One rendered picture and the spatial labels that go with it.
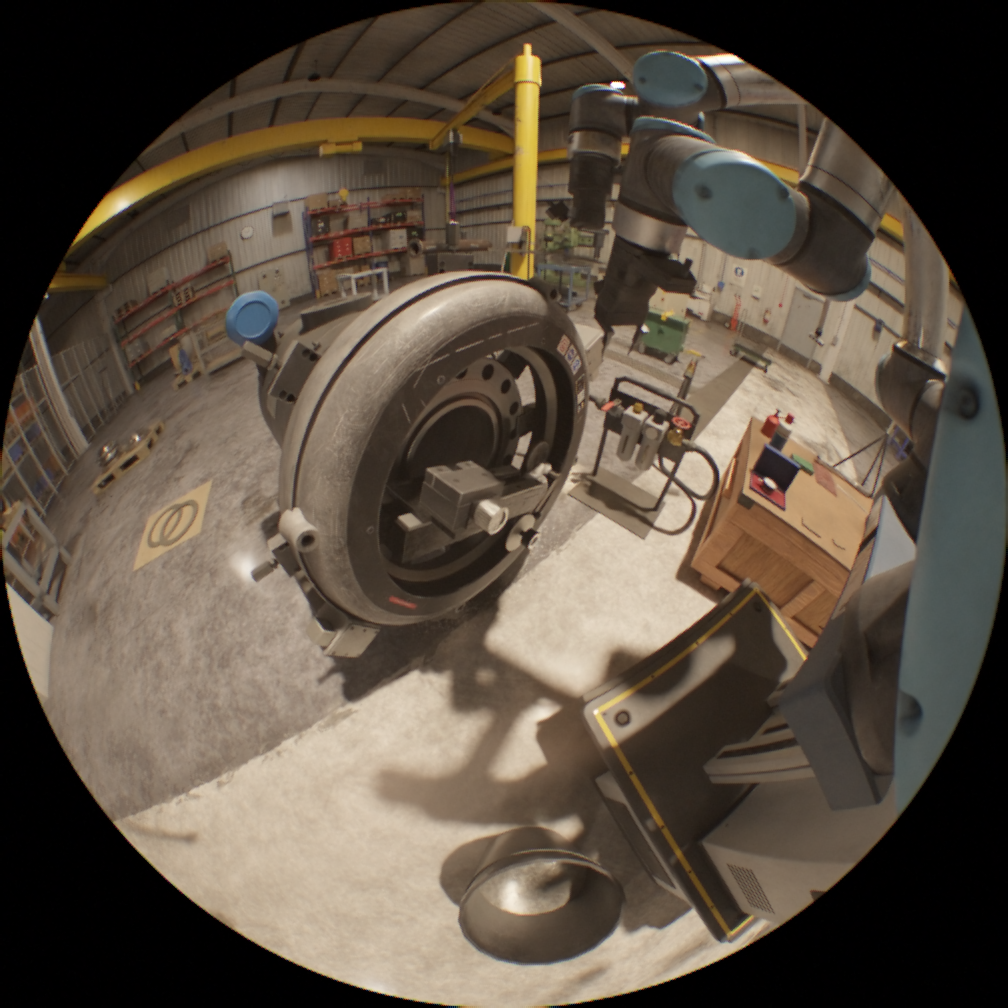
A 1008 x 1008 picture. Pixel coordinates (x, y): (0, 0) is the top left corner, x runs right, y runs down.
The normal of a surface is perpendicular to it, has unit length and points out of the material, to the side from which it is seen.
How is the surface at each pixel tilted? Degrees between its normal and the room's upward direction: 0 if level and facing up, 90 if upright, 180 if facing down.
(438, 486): 66
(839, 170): 99
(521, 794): 0
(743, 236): 114
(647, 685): 0
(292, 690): 0
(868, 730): 90
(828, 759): 90
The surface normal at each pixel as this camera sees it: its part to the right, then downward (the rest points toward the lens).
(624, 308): 0.26, 0.89
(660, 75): -0.48, 0.66
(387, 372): 0.55, 0.33
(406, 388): 0.75, 0.48
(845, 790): -0.92, 0.28
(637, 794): 0.01, -0.69
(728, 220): -0.11, 0.94
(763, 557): -0.66, 0.54
